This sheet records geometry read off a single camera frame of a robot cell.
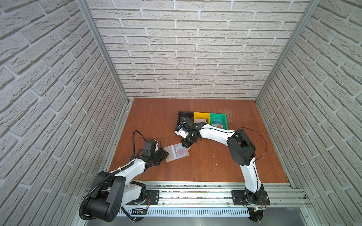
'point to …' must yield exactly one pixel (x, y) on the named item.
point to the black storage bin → (182, 115)
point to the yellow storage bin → (202, 116)
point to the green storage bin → (220, 116)
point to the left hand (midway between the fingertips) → (168, 151)
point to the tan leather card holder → (172, 156)
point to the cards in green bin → (218, 123)
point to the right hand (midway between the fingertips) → (184, 143)
